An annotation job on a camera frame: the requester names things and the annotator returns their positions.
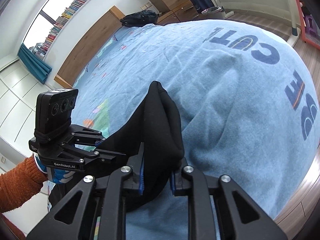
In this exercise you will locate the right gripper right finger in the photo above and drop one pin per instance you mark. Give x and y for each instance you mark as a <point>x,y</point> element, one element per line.
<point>218,208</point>

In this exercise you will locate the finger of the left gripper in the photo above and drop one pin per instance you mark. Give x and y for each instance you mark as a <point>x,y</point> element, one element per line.
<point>105,153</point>
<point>87,137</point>

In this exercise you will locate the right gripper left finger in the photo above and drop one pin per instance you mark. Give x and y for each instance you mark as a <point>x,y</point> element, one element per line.
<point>94,208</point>

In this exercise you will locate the black pants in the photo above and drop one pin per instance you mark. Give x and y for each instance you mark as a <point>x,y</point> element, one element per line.
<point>156,125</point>

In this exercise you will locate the orange sleeve left forearm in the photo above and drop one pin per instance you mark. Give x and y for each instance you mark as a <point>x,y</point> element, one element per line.
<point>20,184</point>

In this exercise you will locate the left gloved hand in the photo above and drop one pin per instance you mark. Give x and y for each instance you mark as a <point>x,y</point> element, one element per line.
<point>58,176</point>

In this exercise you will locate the white wardrobe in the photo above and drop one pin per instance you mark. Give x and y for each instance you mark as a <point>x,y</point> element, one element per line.
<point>19,91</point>

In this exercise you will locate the teal curtain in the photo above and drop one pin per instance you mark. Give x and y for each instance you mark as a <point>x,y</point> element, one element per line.
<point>39,69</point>

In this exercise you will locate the row of books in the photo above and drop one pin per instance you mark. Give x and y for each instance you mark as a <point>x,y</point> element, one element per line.
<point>48,23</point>

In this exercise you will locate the wooden headboard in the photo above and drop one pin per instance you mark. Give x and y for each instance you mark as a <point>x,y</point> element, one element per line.
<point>88,46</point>

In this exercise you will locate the blue patterned bed cover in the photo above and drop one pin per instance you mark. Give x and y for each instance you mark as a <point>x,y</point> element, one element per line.
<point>247,101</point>

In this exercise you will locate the black backpack on bed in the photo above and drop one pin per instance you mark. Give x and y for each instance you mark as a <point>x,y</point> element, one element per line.
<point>140,19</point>

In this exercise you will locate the wooden drawer dresser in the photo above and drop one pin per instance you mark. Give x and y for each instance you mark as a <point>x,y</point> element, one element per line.
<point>176,11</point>

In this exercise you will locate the black camera box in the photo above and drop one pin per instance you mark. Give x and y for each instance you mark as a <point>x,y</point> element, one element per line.
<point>53,112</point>

